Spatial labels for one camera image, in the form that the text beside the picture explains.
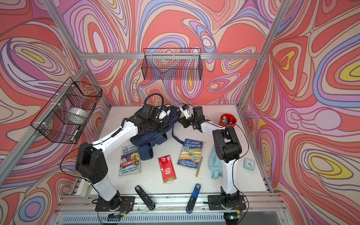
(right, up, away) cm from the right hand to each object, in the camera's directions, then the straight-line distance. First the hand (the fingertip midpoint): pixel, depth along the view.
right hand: (180, 121), depth 100 cm
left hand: (-7, -1, -14) cm, 16 cm away
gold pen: (+11, -28, -15) cm, 33 cm away
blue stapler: (+6, -42, -28) cm, 51 cm away
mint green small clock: (+42, -26, -14) cm, 52 cm away
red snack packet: (-8, -29, -15) cm, 34 cm away
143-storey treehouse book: (-32, -26, -14) cm, 43 cm away
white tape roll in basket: (-52, +4, -30) cm, 60 cm away
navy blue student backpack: (-20, -10, -18) cm, 29 cm away
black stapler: (-15, -41, -30) cm, 53 cm away
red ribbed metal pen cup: (+33, +1, -3) cm, 33 cm away
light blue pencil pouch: (+21, -25, -16) cm, 37 cm away
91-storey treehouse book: (+7, -20, -11) cm, 24 cm away
